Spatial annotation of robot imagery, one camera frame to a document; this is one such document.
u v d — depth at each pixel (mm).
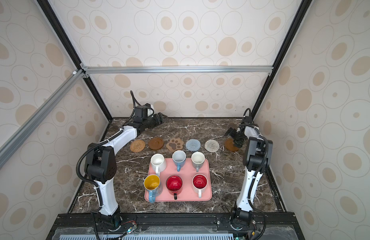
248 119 893
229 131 967
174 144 1035
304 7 686
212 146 1029
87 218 747
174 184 853
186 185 850
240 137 896
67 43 794
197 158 915
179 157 909
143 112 745
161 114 875
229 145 1029
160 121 851
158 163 855
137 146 1029
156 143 1035
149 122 815
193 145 1031
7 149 525
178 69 899
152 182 832
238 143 949
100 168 523
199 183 857
